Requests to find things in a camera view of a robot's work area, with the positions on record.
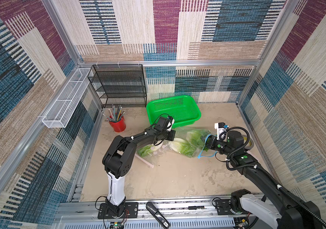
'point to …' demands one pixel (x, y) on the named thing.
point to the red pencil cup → (119, 126)
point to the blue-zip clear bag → (181, 132)
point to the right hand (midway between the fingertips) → (202, 139)
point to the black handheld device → (158, 215)
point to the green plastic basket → (182, 109)
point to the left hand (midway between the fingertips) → (175, 134)
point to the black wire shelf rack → (120, 85)
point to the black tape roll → (247, 147)
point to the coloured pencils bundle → (115, 117)
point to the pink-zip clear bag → (151, 154)
